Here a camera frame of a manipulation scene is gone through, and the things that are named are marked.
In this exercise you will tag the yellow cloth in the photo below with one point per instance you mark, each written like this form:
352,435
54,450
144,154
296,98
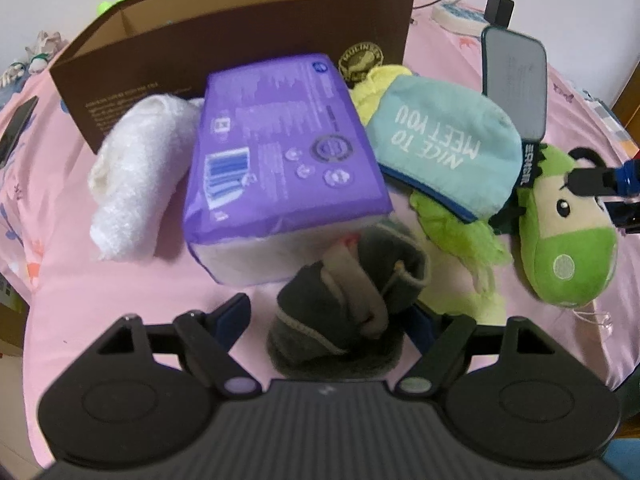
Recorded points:
372,95

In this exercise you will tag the grey sock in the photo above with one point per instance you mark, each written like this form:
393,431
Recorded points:
310,320

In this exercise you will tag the green plush horse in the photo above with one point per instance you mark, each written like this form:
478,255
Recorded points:
570,260

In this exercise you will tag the grey white plush toy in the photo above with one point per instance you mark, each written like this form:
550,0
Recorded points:
45,50

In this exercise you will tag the green and yellow plush caterpillar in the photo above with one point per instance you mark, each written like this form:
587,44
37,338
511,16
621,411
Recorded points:
105,7

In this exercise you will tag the purple tissue pack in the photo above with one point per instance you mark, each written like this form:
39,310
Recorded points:
280,160

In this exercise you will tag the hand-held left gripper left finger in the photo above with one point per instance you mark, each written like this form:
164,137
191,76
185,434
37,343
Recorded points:
231,316

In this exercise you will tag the white power strip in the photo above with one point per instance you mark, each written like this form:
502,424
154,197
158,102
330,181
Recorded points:
457,15

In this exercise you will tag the teal fabric pouch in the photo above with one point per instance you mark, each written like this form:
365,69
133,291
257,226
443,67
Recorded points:
440,150

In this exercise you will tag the brown wooden furniture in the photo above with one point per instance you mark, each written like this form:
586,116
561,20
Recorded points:
630,95

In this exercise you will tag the brown cardboard box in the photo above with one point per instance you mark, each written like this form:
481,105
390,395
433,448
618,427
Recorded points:
200,50

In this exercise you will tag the black smartphone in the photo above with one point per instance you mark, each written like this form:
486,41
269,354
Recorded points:
17,125

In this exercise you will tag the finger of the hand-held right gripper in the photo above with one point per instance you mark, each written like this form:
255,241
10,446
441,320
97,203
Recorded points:
590,180

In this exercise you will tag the white fluffy towel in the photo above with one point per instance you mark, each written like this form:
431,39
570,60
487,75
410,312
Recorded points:
135,175

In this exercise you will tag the lime green cloth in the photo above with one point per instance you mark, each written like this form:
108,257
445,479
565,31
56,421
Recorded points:
460,240

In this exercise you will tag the cardboard boxes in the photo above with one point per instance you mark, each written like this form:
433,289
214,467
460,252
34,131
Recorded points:
10,310

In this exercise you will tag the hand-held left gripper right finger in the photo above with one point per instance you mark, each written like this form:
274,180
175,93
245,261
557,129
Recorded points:
417,327

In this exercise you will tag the black charger adapter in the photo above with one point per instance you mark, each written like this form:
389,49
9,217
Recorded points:
499,10

